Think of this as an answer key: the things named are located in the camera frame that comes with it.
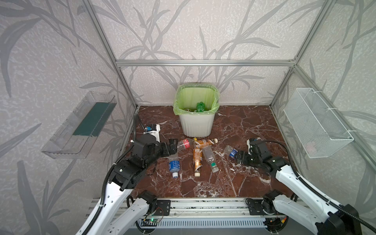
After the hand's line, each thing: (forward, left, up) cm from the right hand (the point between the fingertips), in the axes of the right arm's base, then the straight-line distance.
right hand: (239, 153), depth 83 cm
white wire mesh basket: (-3, -29, +25) cm, 38 cm away
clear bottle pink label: (+8, +31, -5) cm, 33 cm away
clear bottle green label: (+2, +16, -8) cm, 19 cm away
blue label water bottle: (+6, +3, -9) cm, 11 cm away
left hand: (-1, +36, +20) cm, 41 cm away
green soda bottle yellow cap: (+32, +22, +6) cm, 39 cm away
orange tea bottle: (+9, +22, -5) cm, 24 cm away
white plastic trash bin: (+15, +24, +6) cm, 29 cm away
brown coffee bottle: (-2, +24, -5) cm, 25 cm away
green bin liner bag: (+35, +31, +12) cm, 48 cm away
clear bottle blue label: (-5, +38, -3) cm, 38 cm away
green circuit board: (-31, +46, -9) cm, 56 cm away
